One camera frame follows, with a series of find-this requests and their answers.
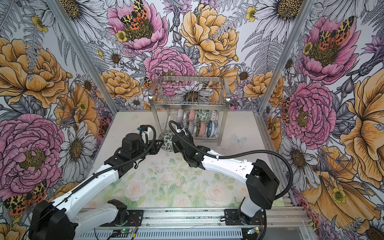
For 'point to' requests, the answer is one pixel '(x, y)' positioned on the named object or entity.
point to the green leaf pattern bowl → (203, 115)
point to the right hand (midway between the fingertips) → (178, 141)
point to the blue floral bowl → (211, 129)
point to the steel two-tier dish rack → (195, 105)
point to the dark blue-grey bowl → (180, 115)
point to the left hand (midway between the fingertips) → (161, 145)
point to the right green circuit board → (254, 230)
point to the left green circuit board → (125, 231)
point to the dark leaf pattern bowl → (198, 126)
